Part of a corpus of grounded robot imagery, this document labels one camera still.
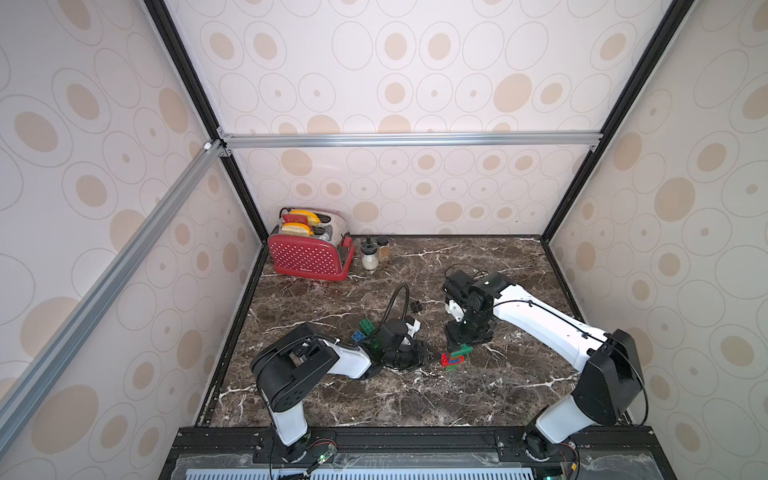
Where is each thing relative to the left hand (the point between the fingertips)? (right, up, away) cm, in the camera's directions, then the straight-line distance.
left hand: (444, 363), depth 81 cm
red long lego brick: (0, 0, +1) cm, 1 cm away
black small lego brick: (-6, +13, +18) cm, 23 cm away
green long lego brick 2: (+4, +4, -3) cm, 7 cm away
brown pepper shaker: (-17, +32, +27) cm, 45 cm away
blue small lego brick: (+4, -2, +6) cm, 7 cm away
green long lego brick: (-22, +8, +11) cm, 26 cm away
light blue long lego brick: (-25, +5, +9) cm, 27 cm away
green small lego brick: (+3, -3, +4) cm, 6 cm away
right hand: (+3, +4, -2) cm, 5 cm away
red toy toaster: (-35, +30, +14) cm, 48 cm away
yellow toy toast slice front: (-45, +38, +13) cm, 60 cm away
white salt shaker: (-23, +29, +29) cm, 46 cm away
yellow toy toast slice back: (-40, +42, +16) cm, 60 cm away
